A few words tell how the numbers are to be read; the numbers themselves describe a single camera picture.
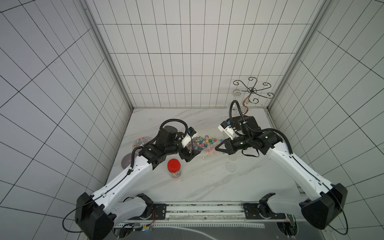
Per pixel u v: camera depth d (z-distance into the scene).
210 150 0.74
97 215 0.37
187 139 0.63
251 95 0.87
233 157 0.92
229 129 0.65
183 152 0.63
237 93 0.83
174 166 0.77
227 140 0.64
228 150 0.62
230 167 0.88
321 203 0.37
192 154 0.63
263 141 0.51
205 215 0.73
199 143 0.97
